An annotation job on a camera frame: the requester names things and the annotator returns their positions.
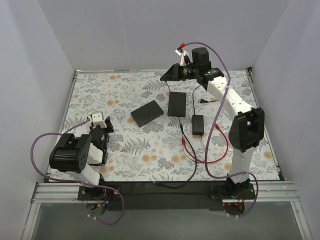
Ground black rectangular box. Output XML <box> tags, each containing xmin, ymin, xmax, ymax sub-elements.
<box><xmin>167</xmin><ymin>91</ymin><xmax>187</xmax><ymax>118</ymax></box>

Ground black network switch with ports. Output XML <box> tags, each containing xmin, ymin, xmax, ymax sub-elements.
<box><xmin>130</xmin><ymin>100</ymin><xmax>164</xmax><ymax>127</ymax></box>

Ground black cable with plug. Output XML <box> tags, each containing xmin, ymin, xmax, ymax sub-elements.
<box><xmin>152</xmin><ymin>79</ymin><xmax>199</xmax><ymax>188</ymax></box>

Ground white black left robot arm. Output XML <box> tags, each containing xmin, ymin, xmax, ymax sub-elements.
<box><xmin>49</xmin><ymin>113</ymin><xmax>114</xmax><ymax>185</ymax></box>

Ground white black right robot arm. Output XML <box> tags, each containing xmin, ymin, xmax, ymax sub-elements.
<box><xmin>161</xmin><ymin>45</ymin><xmax>265</xmax><ymax>196</ymax></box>

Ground black power adapter brick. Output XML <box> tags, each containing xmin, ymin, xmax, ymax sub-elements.
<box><xmin>191</xmin><ymin>114</ymin><xmax>205</xmax><ymax>136</ymax></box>

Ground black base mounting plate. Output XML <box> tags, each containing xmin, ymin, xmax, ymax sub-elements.
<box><xmin>77</xmin><ymin>180</ymin><xmax>255</xmax><ymax>211</ymax></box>

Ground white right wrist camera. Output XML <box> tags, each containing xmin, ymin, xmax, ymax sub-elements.
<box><xmin>175</xmin><ymin>46</ymin><xmax>190</xmax><ymax>67</ymax></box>

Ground black power cord with prongs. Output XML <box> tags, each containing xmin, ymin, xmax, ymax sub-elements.
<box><xmin>192</xmin><ymin>83</ymin><xmax>223</xmax><ymax>116</ymax></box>

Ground red ethernet cable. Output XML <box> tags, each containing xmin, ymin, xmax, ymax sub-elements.
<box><xmin>182</xmin><ymin>124</ymin><xmax>230</xmax><ymax>164</ymax></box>

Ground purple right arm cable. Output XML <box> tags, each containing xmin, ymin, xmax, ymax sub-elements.
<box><xmin>179</xmin><ymin>41</ymin><xmax>260</xmax><ymax>219</ymax></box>

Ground aluminium frame rail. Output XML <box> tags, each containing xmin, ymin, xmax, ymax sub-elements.
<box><xmin>31</xmin><ymin>181</ymin><xmax>300</xmax><ymax>203</ymax></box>

